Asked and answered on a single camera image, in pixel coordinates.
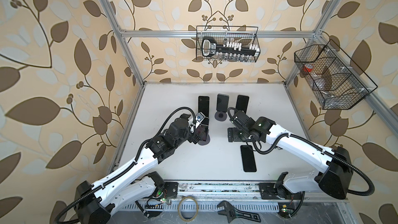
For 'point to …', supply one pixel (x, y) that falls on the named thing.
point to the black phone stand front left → (204, 142)
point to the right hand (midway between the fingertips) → (236, 138)
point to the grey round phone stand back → (221, 116)
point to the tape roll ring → (179, 212)
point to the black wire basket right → (337, 83)
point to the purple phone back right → (242, 103)
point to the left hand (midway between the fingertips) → (197, 121)
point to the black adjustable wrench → (230, 212)
